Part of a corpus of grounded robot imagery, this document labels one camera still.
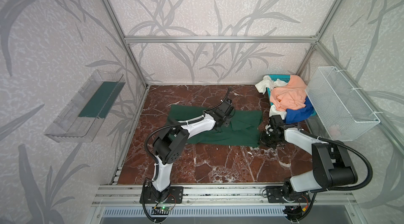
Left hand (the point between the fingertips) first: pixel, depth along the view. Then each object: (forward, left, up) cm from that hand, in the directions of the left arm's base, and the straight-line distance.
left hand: (227, 112), depth 95 cm
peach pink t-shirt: (+12, -42, +1) cm, 44 cm away
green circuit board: (-48, +30, -7) cm, 57 cm away
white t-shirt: (+23, -28, +1) cm, 37 cm away
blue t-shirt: (-5, -38, +4) cm, 38 cm away
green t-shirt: (-8, -11, -8) cm, 16 cm away
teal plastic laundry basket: (+32, -46, -1) cm, 56 cm away
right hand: (-13, -18, -7) cm, 24 cm away
